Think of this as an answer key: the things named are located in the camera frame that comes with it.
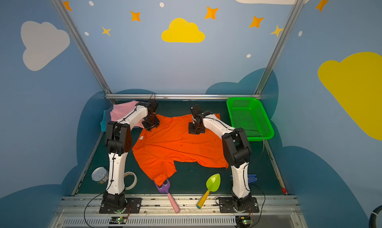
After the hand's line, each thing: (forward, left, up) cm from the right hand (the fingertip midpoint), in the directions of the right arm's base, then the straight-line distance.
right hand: (192, 130), depth 96 cm
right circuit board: (-47, -28, -8) cm, 55 cm away
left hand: (+4, +25, -4) cm, 26 cm away
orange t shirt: (-12, +23, -7) cm, 27 cm away
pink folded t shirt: (+11, +51, +4) cm, 52 cm away
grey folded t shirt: (+8, +59, +2) cm, 60 cm away
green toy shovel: (-31, -13, -8) cm, 34 cm away
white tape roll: (-33, +30, -5) cm, 44 cm away
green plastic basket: (+23, -42, -7) cm, 49 cm away
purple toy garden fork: (-34, +13, -7) cm, 37 cm away
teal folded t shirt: (+4, +63, -2) cm, 63 cm away
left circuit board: (-50, +33, -6) cm, 60 cm away
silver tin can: (-31, +48, 0) cm, 57 cm away
